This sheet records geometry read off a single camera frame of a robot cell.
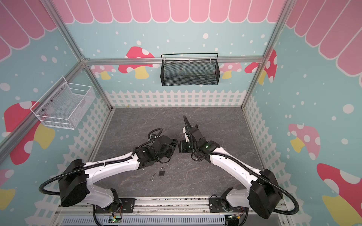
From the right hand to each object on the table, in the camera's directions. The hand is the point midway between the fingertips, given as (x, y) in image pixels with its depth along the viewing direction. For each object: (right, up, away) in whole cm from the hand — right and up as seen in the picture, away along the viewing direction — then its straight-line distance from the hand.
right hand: (177, 145), depth 79 cm
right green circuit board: (+29, -36, -7) cm, 47 cm away
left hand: (+1, +1, +1) cm, 2 cm away
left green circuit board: (-30, -37, -7) cm, 48 cm away
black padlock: (-10, -18, +8) cm, 22 cm away
